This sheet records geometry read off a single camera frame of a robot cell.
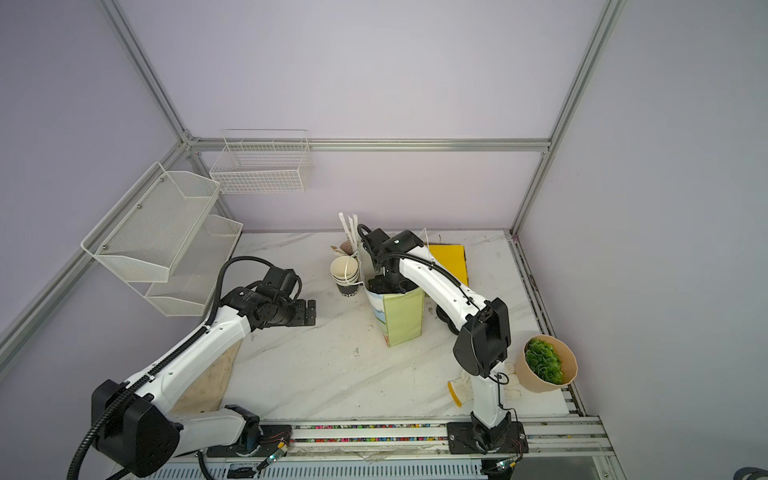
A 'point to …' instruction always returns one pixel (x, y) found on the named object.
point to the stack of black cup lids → (446, 319)
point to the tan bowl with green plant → (546, 363)
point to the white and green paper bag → (400, 314)
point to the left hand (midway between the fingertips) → (297, 317)
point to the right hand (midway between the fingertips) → (389, 297)
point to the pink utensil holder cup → (346, 248)
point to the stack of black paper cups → (345, 272)
